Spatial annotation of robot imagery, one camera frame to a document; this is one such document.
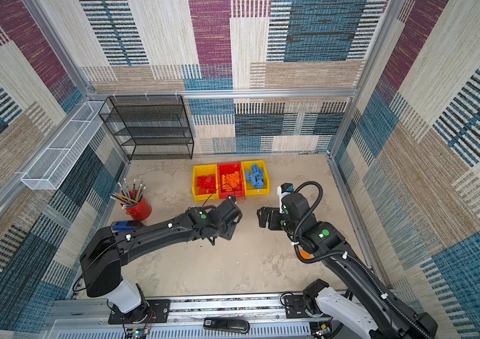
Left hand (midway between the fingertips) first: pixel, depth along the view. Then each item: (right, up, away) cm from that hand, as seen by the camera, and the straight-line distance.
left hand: (230, 226), depth 83 cm
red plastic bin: (-3, +24, +28) cm, 37 cm away
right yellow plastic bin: (+7, +13, +17) cm, 23 cm away
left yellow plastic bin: (-16, +22, +29) cm, 40 cm away
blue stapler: (-44, -1, +6) cm, 44 cm away
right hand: (+15, +6, -8) cm, 18 cm away
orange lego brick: (+19, +1, -32) cm, 37 cm away
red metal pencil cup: (-39, +4, +12) cm, 41 cm away
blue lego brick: (+11, +19, +23) cm, 32 cm away
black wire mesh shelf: (-43, +47, +25) cm, 68 cm away
